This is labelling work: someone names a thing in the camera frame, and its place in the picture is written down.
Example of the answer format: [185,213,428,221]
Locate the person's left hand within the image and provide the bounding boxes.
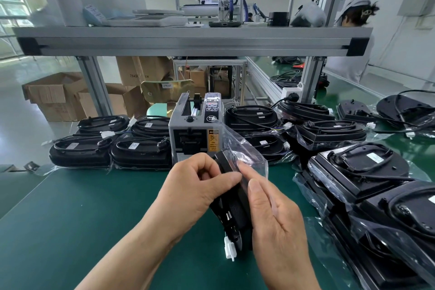
[155,152,243,243]

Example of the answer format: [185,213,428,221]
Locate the person's right hand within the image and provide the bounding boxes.
[238,160,310,280]

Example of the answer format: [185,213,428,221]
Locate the group of bagged black lamps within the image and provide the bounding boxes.
[224,96,435,290]

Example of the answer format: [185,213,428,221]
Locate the bagged black lamp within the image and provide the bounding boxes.
[72,114,131,139]

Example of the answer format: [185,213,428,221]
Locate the unbagged black lamps with cables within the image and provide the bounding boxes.
[336,89,435,131]

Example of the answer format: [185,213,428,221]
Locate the person's right forearm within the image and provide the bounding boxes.
[261,269,322,290]

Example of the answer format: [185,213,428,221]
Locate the grey tape dispenser machine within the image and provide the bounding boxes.
[168,92,225,164]

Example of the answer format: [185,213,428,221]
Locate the green round stool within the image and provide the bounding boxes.
[146,103,172,117]

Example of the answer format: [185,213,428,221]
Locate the white power socket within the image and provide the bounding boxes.
[282,91,303,104]

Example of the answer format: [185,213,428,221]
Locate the grey metal shelf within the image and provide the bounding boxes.
[15,26,373,57]

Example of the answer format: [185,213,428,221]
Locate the black phone on shelf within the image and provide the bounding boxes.
[208,20,243,28]

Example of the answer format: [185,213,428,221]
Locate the white flat scale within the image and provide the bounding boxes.
[105,10,188,28]

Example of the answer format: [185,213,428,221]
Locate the black cup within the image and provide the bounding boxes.
[268,12,290,27]

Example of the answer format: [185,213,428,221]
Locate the white handset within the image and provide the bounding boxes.
[83,5,110,26]

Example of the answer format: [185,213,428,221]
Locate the white box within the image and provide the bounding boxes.
[78,0,147,19]

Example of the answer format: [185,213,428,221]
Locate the grey barcode scanner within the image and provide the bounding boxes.
[290,2,327,28]

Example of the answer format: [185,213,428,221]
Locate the window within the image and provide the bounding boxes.
[0,0,31,59]

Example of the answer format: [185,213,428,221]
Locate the bundle of black cables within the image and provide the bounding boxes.
[270,69,303,88]

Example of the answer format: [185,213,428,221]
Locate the metal floor bracket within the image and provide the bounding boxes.
[5,160,42,172]

